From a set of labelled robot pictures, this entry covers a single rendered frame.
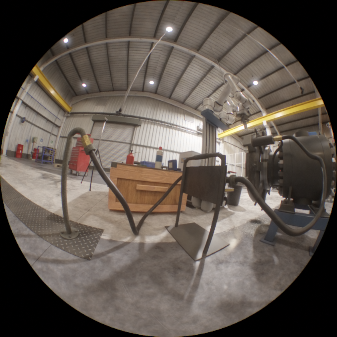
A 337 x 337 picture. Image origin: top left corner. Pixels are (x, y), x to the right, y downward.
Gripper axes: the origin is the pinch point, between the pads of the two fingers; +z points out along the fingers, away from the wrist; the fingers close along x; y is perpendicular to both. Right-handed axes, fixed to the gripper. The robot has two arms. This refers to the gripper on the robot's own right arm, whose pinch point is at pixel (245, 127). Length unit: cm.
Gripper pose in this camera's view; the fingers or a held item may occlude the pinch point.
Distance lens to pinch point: 129.6
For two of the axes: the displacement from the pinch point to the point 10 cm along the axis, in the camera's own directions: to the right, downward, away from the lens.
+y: 9.2, 0.4, -3.8
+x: 3.8, 0.5, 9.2
